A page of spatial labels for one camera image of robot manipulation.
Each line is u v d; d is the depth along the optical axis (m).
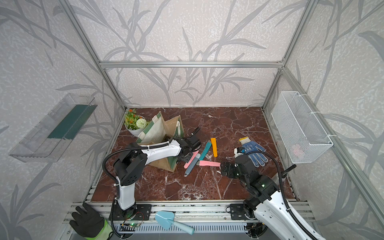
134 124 0.91
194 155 0.86
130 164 0.49
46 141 0.64
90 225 0.69
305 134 0.61
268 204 0.48
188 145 0.69
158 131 0.89
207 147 0.96
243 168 0.54
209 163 0.90
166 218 0.72
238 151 0.68
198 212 0.75
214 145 0.98
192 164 0.89
